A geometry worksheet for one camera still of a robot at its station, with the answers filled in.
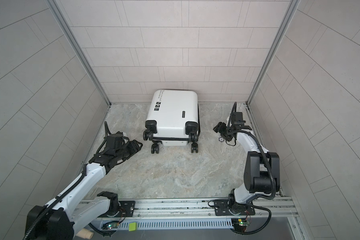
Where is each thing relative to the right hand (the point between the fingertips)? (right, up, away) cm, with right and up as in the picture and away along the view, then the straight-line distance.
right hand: (216, 129), depth 90 cm
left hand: (-42, -8, -8) cm, 43 cm away
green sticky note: (-42, -41, -25) cm, 64 cm away
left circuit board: (-51, -39, -26) cm, 70 cm away
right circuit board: (+6, -41, -22) cm, 47 cm away
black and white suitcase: (-26, +7, -9) cm, 28 cm away
